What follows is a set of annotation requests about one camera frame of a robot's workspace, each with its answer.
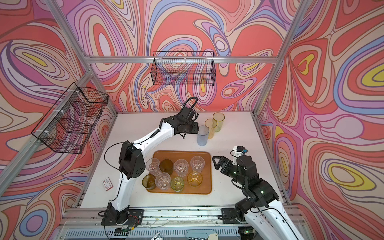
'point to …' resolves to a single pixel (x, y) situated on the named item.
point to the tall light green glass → (219, 117)
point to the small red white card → (107, 184)
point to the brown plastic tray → (206, 186)
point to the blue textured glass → (202, 133)
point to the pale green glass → (177, 184)
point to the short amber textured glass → (148, 181)
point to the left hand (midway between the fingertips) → (198, 127)
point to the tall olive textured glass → (166, 166)
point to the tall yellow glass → (211, 123)
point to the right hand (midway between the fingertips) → (219, 164)
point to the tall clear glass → (181, 167)
